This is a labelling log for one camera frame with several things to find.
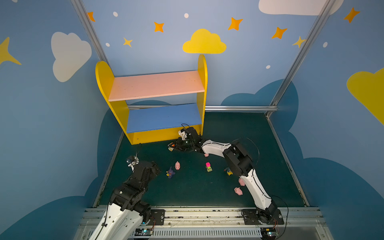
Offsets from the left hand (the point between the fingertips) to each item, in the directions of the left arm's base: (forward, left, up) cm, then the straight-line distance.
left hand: (154, 168), depth 76 cm
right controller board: (-26, -57, -15) cm, 65 cm away
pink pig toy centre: (+15, -29, -13) cm, 35 cm away
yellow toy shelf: (+51, +10, -4) cm, 52 cm away
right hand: (+19, -6, -8) cm, 22 cm away
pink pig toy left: (+7, -11, -13) cm, 18 cm away
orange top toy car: (+19, -6, -9) cm, 22 cm away
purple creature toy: (+1, -7, -10) cm, 12 cm away
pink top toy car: (+7, -30, -13) cm, 33 cm away
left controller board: (-26, +1, -14) cm, 30 cm away
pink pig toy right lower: (-7, -46, -13) cm, 48 cm away
